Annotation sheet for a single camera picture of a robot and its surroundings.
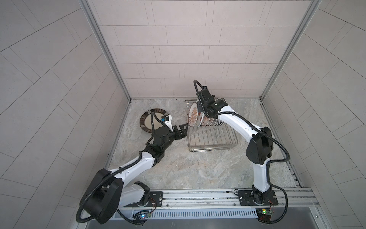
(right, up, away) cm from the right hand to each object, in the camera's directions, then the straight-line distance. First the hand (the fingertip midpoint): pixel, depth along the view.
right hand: (201, 103), depth 89 cm
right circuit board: (+29, -55, -21) cm, 65 cm away
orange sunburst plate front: (+3, -11, +7) cm, 14 cm away
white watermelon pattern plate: (-5, -7, +11) cm, 14 cm away
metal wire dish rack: (+3, -23, +4) cm, 23 cm away
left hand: (-9, -12, -10) cm, 18 cm away
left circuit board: (-28, -52, -25) cm, 64 cm away
